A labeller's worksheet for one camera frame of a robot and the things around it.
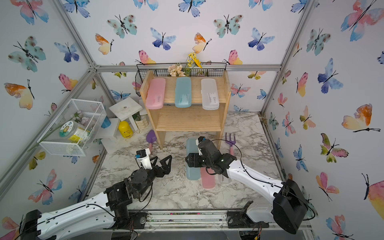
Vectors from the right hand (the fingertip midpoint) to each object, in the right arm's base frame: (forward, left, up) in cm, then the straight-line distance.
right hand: (191, 157), depth 78 cm
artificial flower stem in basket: (+11, +57, +16) cm, 60 cm away
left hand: (-3, +12, +6) cm, 13 cm away
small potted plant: (+30, +38, -7) cm, 49 cm away
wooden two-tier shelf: (+22, +14, +5) cm, 27 cm away
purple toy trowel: (+22, +31, -16) cm, 41 cm away
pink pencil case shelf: (-6, -10, -16) cm, 20 cm away
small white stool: (+27, +43, +6) cm, 51 cm away
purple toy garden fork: (+20, -23, -14) cm, 34 cm away
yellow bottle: (+20, +45, -5) cm, 49 cm away
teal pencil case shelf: (-8, -1, -2) cm, 8 cm away
